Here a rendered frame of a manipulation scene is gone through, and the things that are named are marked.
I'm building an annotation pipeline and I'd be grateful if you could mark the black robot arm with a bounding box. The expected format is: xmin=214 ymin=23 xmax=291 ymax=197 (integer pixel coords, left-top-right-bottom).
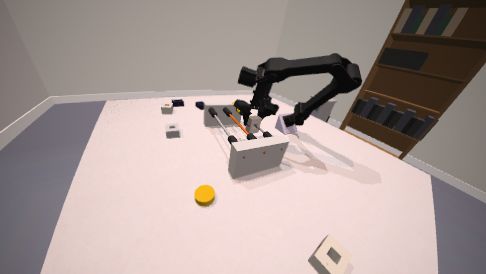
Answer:
xmin=238 ymin=53 xmax=362 ymax=127

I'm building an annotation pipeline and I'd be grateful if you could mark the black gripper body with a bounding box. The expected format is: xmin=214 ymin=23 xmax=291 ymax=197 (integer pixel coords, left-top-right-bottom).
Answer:
xmin=234 ymin=89 xmax=271 ymax=112

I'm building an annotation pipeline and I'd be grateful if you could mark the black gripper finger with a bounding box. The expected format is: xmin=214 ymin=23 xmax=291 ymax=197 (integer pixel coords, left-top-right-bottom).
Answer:
xmin=257 ymin=110 xmax=268 ymax=120
xmin=242 ymin=111 xmax=252 ymax=126

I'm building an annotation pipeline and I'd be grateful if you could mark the yellow flat disc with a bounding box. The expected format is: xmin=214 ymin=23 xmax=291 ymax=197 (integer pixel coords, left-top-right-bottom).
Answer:
xmin=194 ymin=185 xmax=215 ymax=206

